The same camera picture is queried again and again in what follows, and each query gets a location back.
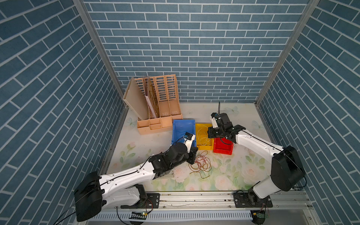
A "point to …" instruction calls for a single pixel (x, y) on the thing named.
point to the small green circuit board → (260, 215)
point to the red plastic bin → (223, 146)
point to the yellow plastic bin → (209, 146)
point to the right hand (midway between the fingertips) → (208, 131)
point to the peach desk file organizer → (163, 103)
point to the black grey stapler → (161, 171)
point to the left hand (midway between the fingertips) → (202, 151)
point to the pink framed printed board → (152, 100)
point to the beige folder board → (134, 96)
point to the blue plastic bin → (180, 127)
